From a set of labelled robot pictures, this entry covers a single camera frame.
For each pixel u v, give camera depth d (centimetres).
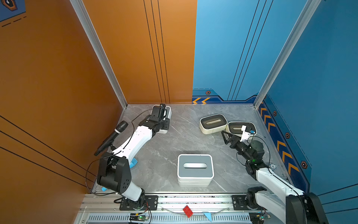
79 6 69
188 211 70
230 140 71
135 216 72
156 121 65
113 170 43
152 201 74
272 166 81
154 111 67
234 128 97
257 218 70
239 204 72
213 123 101
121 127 74
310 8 70
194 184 73
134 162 86
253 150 63
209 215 68
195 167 69
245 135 72
